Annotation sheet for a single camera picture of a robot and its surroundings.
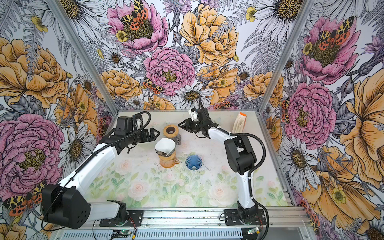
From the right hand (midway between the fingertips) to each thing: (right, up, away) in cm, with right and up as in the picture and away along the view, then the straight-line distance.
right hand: (180, 129), depth 93 cm
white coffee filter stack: (+39, +3, +11) cm, 41 cm away
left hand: (-14, -5, -10) cm, 18 cm away
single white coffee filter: (-8, -9, -4) cm, 13 cm away
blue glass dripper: (+9, -20, -2) cm, 22 cm away
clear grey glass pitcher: (-2, -7, +2) cm, 7 cm away
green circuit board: (-26, -48, -22) cm, 59 cm away
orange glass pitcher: (-7, -21, -1) cm, 22 cm away
